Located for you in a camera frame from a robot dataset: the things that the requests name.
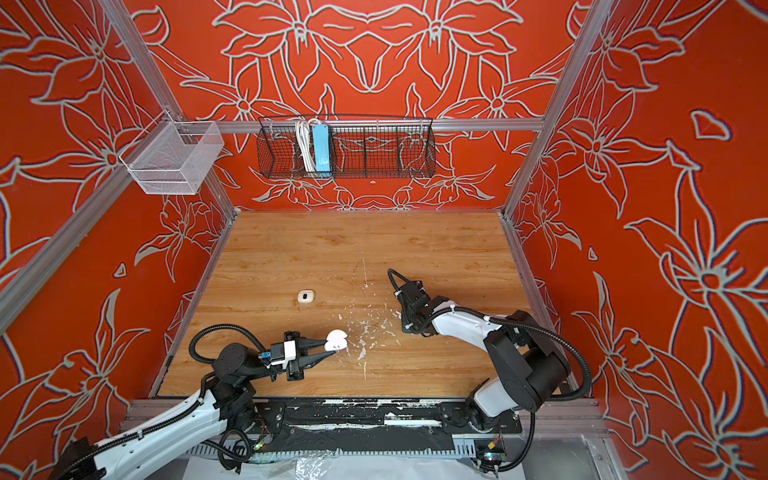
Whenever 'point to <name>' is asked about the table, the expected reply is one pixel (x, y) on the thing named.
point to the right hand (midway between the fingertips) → (409, 320)
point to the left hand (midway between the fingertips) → (331, 344)
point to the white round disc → (336, 340)
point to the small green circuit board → (494, 456)
